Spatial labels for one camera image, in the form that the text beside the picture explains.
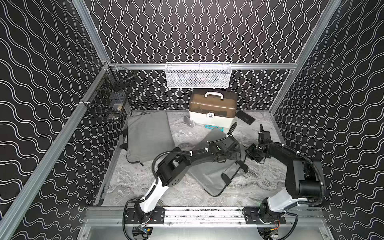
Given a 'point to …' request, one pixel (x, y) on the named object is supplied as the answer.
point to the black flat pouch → (244, 117)
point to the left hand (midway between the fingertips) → (235, 151)
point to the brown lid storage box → (215, 108)
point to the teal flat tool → (212, 127)
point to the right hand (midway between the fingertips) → (246, 153)
